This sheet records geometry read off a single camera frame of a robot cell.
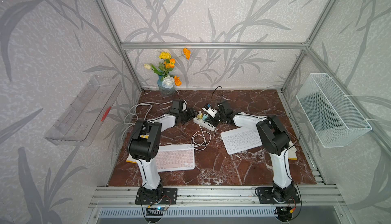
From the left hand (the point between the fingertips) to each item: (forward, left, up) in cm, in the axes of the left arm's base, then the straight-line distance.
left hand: (196, 114), depth 98 cm
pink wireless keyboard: (-26, +11, -7) cm, 29 cm away
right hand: (0, -8, -2) cm, 8 cm away
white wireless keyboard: (-15, -28, -6) cm, 33 cm away
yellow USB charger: (-2, -3, +1) cm, 4 cm away
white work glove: (-24, -57, -6) cm, 62 cm away
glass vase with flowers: (+9, +17, +19) cm, 27 cm away
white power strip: (-5, -6, -5) cm, 9 cm away
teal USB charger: (-3, -6, +1) cm, 6 cm away
